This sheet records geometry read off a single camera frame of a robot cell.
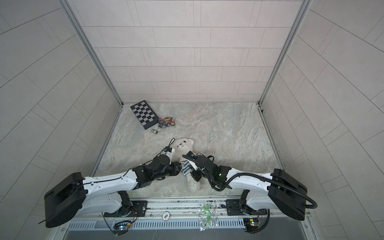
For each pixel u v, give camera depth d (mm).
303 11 723
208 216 693
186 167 782
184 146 826
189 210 711
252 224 679
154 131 980
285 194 413
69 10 723
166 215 693
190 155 681
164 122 1020
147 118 1026
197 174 694
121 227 645
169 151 738
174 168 692
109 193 491
